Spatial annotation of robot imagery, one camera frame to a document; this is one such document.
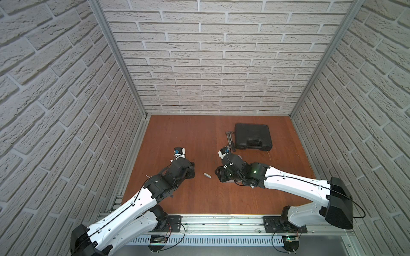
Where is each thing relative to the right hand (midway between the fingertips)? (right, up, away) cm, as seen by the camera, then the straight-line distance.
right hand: (218, 171), depth 77 cm
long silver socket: (-5, -5, +11) cm, 14 cm away
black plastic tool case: (+23, +16, +23) cm, 37 cm away
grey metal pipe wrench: (+9, +14, +27) cm, 32 cm away
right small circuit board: (+33, -31, -6) cm, 46 cm away
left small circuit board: (-28, -29, -7) cm, 40 cm away
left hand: (-12, +5, 0) cm, 13 cm away
